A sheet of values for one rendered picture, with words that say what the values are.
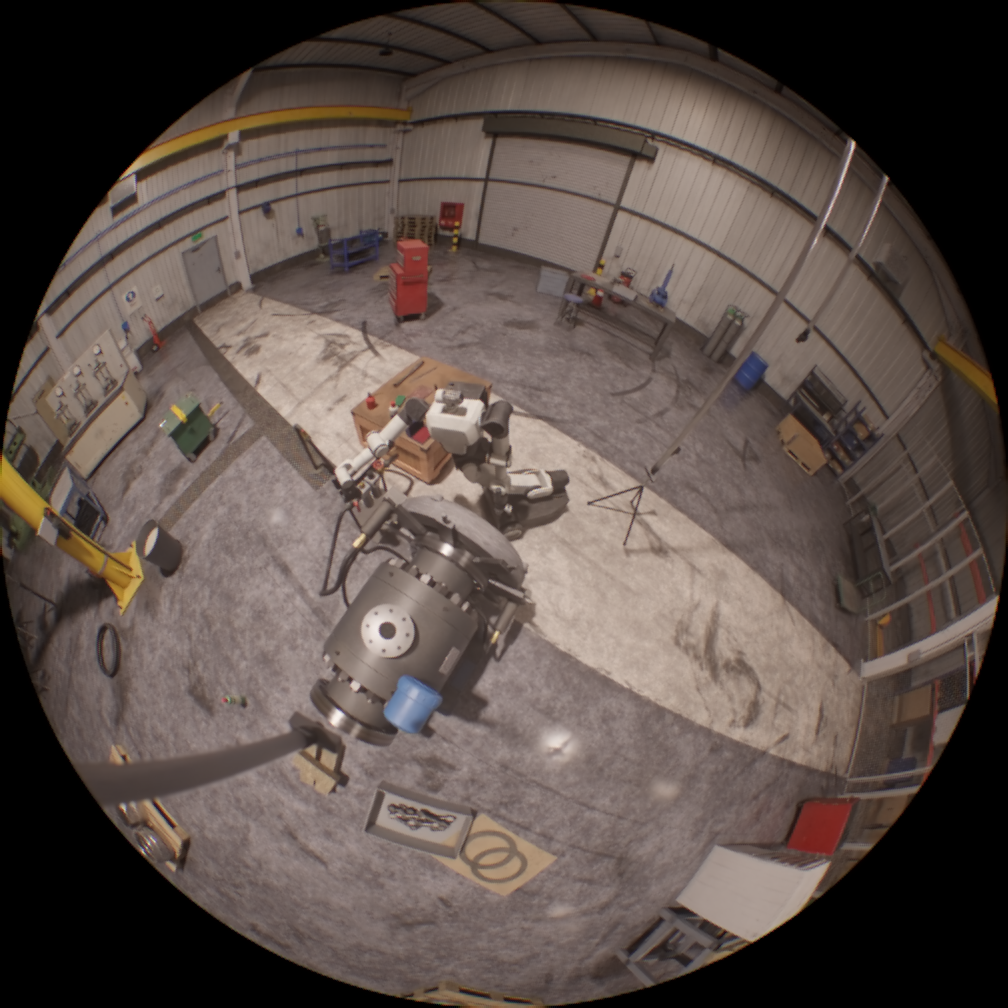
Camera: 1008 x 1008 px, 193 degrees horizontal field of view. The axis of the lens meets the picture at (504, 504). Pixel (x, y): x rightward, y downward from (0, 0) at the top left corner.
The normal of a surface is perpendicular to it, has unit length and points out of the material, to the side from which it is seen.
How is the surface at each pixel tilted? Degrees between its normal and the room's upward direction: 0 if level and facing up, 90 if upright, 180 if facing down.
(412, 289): 90
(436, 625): 29
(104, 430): 90
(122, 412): 90
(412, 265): 90
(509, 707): 0
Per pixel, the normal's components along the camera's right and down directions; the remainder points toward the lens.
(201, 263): 0.82, 0.55
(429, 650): 0.63, -0.15
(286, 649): 0.16, -0.51
